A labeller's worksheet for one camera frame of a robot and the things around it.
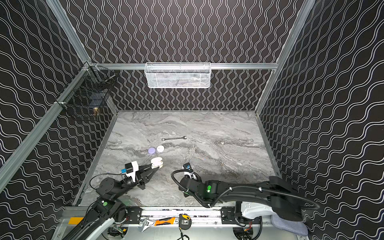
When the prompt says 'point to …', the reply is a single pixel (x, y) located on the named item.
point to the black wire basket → (87, 93)
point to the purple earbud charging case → (152, 150)
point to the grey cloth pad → (298, 227)
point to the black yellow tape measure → (185, 221)
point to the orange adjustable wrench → (148, 222)
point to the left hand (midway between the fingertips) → (157, 168)
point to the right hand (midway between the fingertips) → (185, 182)
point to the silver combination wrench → (184, 137)
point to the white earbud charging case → (161, 148)
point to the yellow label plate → (75, 220)
